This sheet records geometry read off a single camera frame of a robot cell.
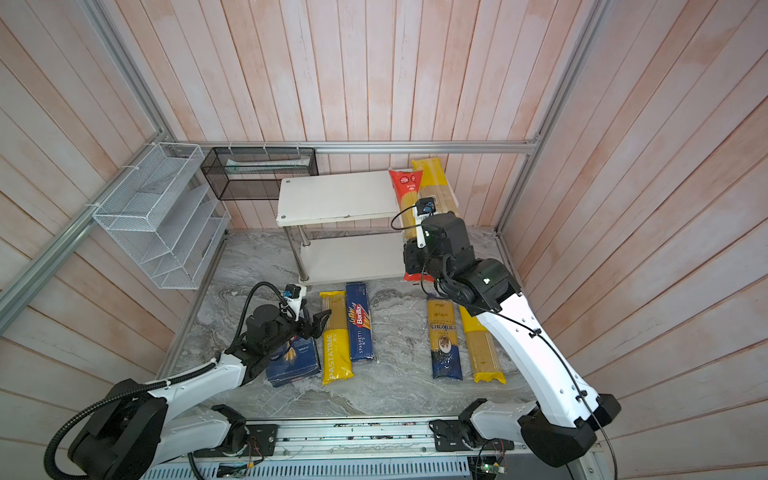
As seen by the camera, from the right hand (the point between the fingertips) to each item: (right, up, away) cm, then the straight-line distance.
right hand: (411, 241), depth 66 cm
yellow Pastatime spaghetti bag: (-20, -33, +19) cm, 43 cm away
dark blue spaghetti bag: (+12, -34, +18) cm, 40 cm away
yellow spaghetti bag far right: (+24, -34, +17) cm, 45 cm away
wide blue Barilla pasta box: (-34, -34, +12) cm, 50 cm away
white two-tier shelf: (-23, +9, +59) cm, 64 cm away
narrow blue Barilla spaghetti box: (-13, -24, +24) cm, 36 cm away
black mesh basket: (-52, +27, +40) cm, 71 cm away
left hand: (-25, -19, +18) cm, 36 cm away
